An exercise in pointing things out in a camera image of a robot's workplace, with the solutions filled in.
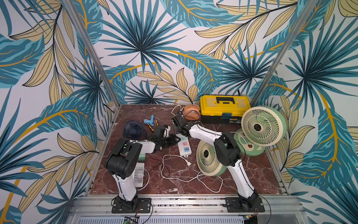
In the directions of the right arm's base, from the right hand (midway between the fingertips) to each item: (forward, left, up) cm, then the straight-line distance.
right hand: (179, 126), depth 101 cm
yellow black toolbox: (+5, -31, +11) cm, 34 cm away
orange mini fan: (+7, -9, +7) cm, 13 cm away
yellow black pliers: (+1, +21, -2) cm, 21 cm away
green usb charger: (-22, +24, -3) cm, 33 cm away
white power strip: (-16, -3, -1) cm, 16 cm away
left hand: (-12, 0, 0) cm, 12 cm away
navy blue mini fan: (-6, +30, +5) cm, 32 cm away
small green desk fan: (-29, -15, +7) cm, 34 cm away
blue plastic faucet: (+6, +22, -2) cm, 23 cm away
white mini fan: (-35, +22, +5) cm, 42 cm away
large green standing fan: (-16, -45, +20) cm, 52 cm away
